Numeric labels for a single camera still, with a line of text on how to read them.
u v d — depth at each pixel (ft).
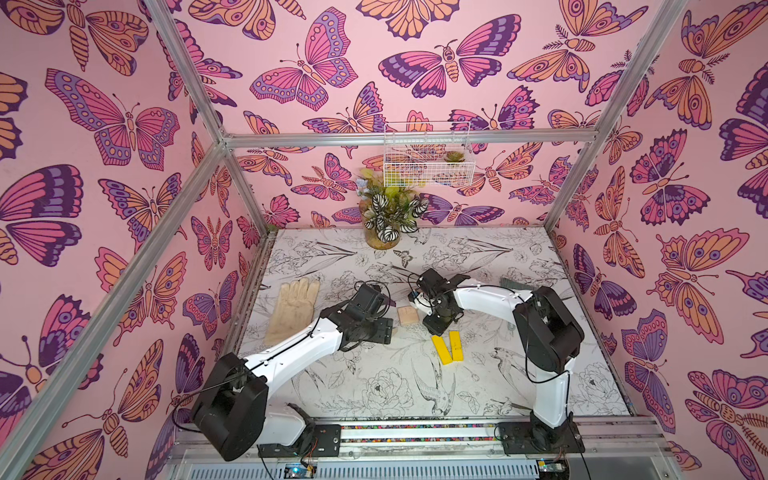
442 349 2.89
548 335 1.66
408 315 3.12
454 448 2.40
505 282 3.39
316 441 2.39
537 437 2.14
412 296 2.93
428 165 3.47
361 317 2.12
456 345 2.94
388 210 3.27
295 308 3.19
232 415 1.35
